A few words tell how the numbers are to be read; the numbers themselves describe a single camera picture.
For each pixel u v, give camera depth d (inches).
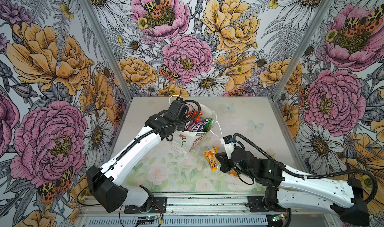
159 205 29.1
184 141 32.0
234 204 30.0
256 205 28.8
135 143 17.8
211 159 28.1
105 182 15.3
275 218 28.2
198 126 31.7
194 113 34.3
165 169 33.7
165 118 21.4
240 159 20.0
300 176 18.2
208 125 32.7
